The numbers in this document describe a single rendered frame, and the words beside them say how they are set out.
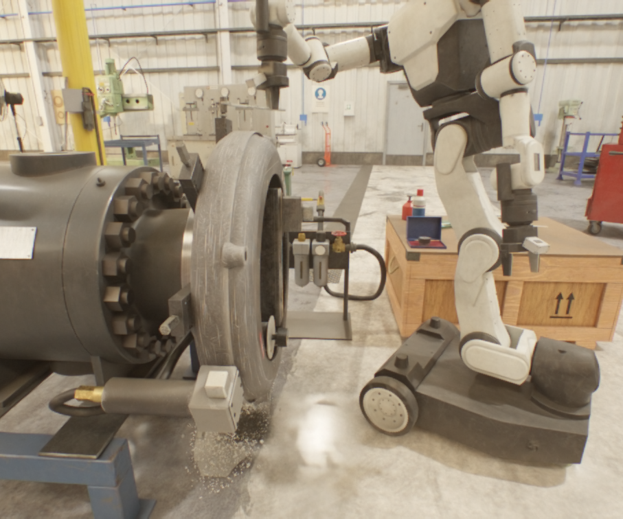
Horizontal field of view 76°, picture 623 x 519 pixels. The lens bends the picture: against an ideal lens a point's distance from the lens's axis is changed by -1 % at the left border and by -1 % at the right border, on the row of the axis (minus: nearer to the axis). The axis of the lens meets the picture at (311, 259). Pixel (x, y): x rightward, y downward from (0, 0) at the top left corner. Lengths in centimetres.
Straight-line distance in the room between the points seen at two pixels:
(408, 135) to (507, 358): 1053
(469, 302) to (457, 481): 54
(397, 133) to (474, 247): 1046
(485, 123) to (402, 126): 1041
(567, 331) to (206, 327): 175
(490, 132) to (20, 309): 131
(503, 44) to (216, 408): 109
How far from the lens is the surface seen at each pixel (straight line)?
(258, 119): 773
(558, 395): 148
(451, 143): 131
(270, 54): 127
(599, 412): 190
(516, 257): 199
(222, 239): 84
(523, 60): 120
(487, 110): 131
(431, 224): 204
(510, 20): 125
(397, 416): 146
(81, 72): 474
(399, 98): 1172
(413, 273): 188
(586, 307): 224
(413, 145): 1173
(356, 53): 154
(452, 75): 131
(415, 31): 136
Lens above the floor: 99
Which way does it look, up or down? 18 degrees down
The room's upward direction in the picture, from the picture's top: straight up
